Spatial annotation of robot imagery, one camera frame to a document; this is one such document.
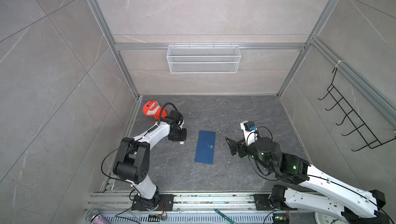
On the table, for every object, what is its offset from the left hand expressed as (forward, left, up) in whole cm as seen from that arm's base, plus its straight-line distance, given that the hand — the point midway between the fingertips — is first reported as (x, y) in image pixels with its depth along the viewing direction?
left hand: (183, 134), depth 91 cm
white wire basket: (+43, -14, +24) cm, 51 cm away
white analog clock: (-44, -62, 0) cm, 76 cm away
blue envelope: (-6, -13, -5) cm, 15 cm away
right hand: (-13, -25, +22) cm, 35 cm away
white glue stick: (-5, +1, +1) cm, 6 cm away
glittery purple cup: (-38, +40, -2) cm, 55 cm away
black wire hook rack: (-3, -78, +27) cm, 82 cm away
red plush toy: (+20, +21, +2) cm, 29 cm away
